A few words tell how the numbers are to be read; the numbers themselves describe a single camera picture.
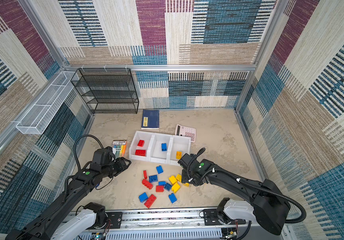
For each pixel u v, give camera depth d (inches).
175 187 32.1
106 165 25.4
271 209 16.2
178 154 36.1
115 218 29.3
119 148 39.0
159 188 32.8
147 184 32.9
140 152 37.7
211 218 28.8
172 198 31.4
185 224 28.6
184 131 41.3
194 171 24.0
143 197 31.1
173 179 33.0
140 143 39.1
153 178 33.5
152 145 36.5
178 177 33.5
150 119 44.6
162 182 33.5
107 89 42.6
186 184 33.1
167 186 32.7
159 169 35.2
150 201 30.6
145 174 33.5
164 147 38.1
